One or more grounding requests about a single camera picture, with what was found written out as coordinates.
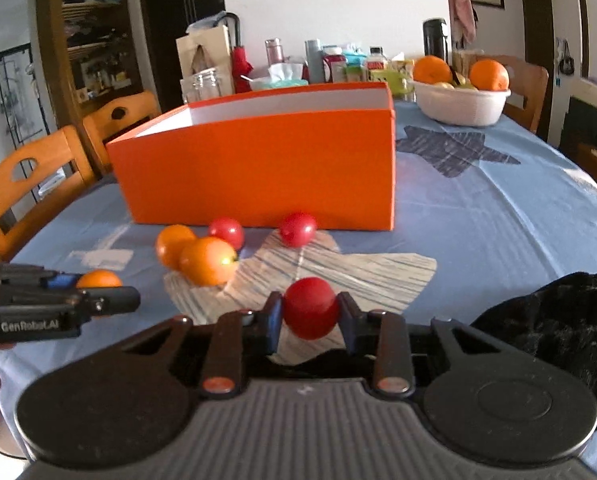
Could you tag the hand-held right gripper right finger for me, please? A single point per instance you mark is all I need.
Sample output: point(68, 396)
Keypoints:
point(346, 320)

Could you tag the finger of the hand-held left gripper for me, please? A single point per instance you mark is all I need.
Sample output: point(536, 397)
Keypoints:
point(118, 299)
point(61, 281)

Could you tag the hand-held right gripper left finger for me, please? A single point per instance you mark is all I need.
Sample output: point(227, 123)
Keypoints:
point(276, 320)

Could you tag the small orange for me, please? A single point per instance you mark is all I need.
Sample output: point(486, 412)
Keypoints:
point(101, 279)
point(208, 262)
point(171, 247)

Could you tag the red cherry tomato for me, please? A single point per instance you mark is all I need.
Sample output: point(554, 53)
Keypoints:
point(311, 307)
point(226, 232)
point(298, 229)

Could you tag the orange cardboard box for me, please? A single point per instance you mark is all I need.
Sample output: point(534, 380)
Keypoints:
point(258, 170)

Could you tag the light wooden chair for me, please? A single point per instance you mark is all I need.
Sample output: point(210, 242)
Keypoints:
point(128, 110)
point(53, 150)

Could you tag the blue star-print tablecloth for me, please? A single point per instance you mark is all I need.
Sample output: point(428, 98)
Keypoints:
point(478, 220)

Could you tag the black metal rack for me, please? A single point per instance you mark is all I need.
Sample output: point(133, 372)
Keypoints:
point(13, 90)

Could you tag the black cloth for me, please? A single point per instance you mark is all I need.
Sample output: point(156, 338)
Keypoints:
point(553, 320)

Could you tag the clear glass jar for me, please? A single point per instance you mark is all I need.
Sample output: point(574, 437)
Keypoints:
point(191, 91)
point(209, 85)

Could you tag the green tissue box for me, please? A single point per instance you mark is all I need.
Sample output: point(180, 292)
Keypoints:
point(278, 82)

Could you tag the white perforated plastic basket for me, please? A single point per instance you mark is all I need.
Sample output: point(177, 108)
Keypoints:
point(458, 110)

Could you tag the yellow-green panda mug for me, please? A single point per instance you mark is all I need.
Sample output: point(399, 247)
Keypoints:
point(393, 81)

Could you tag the small jar green lid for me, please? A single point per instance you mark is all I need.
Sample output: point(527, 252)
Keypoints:
point(357, 75)

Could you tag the wooden shelf cabinet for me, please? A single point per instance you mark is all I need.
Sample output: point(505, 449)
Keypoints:
point(93, 35)

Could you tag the red snack packet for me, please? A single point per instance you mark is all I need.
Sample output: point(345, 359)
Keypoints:
point(335, 67)

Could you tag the yellow-green apple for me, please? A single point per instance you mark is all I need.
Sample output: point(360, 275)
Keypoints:
point(443, 85)
point(466, 86)

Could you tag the red folded umbrella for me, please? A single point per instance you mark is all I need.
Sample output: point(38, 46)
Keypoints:
point(239, 65)

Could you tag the grey tall bottle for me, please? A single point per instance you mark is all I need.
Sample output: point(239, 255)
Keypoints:
point(315, 62)

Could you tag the clear bottle black cap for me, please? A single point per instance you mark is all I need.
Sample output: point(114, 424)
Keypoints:
point(377, 60)

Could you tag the teal plastic container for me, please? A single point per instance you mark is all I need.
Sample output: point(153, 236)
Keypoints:
point(355, 57)

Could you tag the large orange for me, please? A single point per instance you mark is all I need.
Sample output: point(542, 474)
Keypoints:
point(432, 70)
point(489, 75)

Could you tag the brown paper bag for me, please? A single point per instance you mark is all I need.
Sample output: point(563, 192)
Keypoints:
point(208, 50)

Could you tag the pink water bottle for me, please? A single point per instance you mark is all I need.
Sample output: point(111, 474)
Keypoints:
point(273, 52)

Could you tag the wooden chair with cutout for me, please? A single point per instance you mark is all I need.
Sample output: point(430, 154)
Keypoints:
point(528, 90)

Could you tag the black thermos flask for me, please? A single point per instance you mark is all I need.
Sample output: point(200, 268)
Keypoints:
point(436, 40)

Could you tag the black speaker box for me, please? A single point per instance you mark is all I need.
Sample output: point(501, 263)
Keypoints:
point(583, 125)

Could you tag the white storage box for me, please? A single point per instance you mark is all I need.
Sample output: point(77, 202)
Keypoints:
point(595, 91)

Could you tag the black hanging handbag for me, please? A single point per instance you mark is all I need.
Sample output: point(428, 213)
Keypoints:
point(566, 62)

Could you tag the pink hanging clothes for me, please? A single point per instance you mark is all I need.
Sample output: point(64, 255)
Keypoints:
point(462, 0)

